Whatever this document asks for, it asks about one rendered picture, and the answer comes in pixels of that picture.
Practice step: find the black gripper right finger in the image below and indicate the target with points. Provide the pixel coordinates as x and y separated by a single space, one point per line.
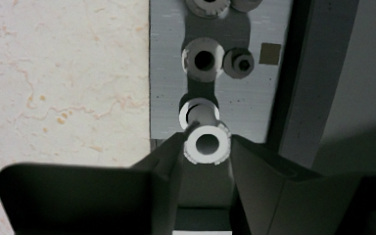
281 197

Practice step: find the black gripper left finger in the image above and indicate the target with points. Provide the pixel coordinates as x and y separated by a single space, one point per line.
97 198

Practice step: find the grey flanged bushing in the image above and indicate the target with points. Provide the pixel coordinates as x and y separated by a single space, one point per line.
206 139

